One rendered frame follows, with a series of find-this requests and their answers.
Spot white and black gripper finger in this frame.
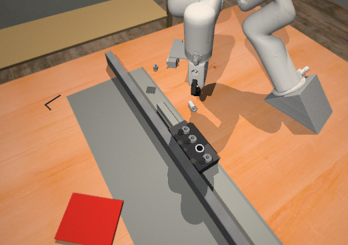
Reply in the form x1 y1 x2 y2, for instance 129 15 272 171
191 79 201 96

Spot red flat square plate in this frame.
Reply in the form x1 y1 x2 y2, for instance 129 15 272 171
54 193 123 245

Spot long grey square bar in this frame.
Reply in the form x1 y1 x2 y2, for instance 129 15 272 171
105 51 250 245

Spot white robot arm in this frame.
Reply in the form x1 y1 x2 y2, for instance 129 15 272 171
167 0 309 96

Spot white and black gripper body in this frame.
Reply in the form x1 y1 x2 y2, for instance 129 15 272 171
188 57 211 88

